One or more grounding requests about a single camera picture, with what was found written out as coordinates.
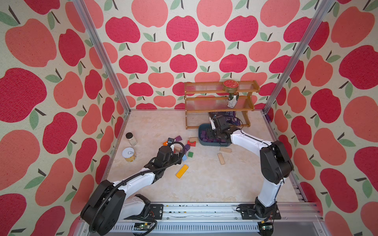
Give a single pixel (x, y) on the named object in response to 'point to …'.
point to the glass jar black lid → (132, 140)
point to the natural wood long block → (221, 159)
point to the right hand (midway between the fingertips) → (211, 133)
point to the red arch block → (193, 144)
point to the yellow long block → (181, 171)
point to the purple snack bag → (230, 117)
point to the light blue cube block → (184, 158)
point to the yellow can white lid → (129, 154)
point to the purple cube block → (187, 147)
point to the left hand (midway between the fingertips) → (176, 152)
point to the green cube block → (190, 154)
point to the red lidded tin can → (230, 86)
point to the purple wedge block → (178, 138)
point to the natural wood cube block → (192, 139)
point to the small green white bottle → (233, 99)
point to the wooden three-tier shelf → (202, 98)
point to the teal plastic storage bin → (204, 139)
